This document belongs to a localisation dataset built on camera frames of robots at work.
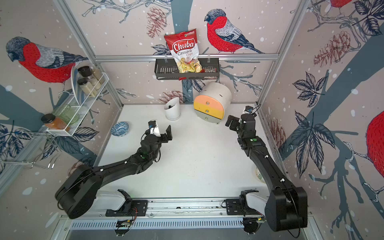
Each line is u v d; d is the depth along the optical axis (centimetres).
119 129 104
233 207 73
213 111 95
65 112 69
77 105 70
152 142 64
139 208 73
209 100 93
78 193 42
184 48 80
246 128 60
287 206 38
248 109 70
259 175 83
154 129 71
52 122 60
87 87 76
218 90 100
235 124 74
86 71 79
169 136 78
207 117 104
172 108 100
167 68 95
